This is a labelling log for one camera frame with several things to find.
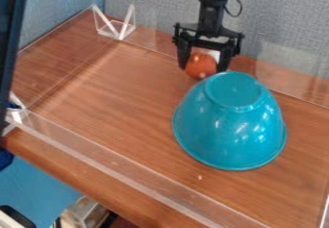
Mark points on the clear acrylic corner bracket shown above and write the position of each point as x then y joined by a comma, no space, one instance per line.
112,28

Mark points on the clear acrylic left bracket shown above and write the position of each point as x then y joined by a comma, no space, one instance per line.
14,110

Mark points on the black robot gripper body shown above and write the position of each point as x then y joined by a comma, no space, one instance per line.
187,37

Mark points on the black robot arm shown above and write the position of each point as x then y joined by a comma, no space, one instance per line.
211,15

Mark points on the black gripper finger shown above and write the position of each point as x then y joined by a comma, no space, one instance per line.
224,59
183,52

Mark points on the black white object bottom left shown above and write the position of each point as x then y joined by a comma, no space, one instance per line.
12,219

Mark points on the clear acrylic front barrier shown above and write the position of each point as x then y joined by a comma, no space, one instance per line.
140,194

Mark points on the grey metal table leg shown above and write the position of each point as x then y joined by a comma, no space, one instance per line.
84,214

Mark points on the blue plastic bowl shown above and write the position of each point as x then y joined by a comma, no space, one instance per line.
227,123

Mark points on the dark blue foreground post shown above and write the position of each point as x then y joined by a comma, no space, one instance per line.
10,20

